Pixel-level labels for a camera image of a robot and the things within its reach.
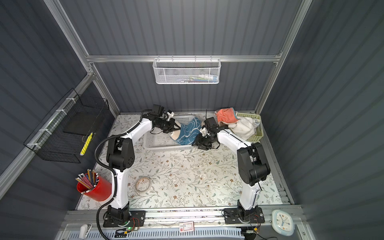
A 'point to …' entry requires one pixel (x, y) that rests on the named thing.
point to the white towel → (245, 128)
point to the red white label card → (188, 226)
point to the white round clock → (282, 222)
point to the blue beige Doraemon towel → (187, 134)
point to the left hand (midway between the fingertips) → (180, 127)
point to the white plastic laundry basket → (157, 139)
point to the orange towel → (226, 115)
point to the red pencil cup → (94, 186)
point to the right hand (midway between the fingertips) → (196, 146)
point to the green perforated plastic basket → (258, 131)
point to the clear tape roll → (142, 184)
